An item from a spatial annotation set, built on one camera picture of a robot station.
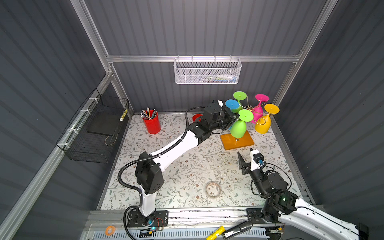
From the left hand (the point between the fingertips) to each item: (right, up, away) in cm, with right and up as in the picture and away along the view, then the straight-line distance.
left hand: (243, 113), depth 70 cm
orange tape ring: (-65, -56, +1) cm, 86 cm away
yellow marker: (-14, -57, -2) cm, 59 cm away
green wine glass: (0, -7, +9) cm, 12 cm away
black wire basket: (-72, -11, +3) cm, 73 cm away
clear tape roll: (-12, -41, +13) cm, 45 cm away
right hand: (+2, -18, 0) cm, 18 cm away
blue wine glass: (-2, +6, +9) cm, 11 cm away
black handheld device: (-3, -52, -3) cm, 52 cm away
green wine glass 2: (+2, +11, +14) cm, 18 cm away
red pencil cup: (-52, -1, +30) cm, 60 cm away
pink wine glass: (+15, +3, +18) cm, 23 cm away
